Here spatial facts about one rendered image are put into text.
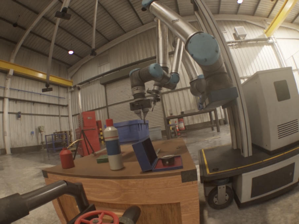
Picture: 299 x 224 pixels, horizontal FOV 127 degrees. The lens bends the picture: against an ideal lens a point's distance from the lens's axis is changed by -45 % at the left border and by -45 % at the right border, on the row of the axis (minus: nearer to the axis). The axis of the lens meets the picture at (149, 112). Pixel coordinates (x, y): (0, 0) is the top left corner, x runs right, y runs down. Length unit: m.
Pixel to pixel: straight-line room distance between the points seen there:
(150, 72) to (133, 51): 9.64
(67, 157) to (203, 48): 0.87
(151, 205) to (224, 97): 0.62
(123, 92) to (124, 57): 2.81
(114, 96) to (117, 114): 1.33
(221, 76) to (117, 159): 0.68
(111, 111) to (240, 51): 10.06
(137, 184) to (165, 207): 0.15
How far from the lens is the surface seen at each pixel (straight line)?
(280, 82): 1.01
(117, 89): 9.80
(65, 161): 0.80
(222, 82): 0.76
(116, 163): 0.60
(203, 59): 0.63
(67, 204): 0.85
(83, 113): 3.44
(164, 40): 1.00
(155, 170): 0.50
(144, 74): 0.80
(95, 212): 0.26
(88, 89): 11.71
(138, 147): 0.49
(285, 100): 1.00
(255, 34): 11.67
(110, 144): 0.58
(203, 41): 0.66
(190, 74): 1.46
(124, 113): 9.29
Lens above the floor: 0.64
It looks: 6 degrees up
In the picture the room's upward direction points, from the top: 9 degrees counter-clockwise
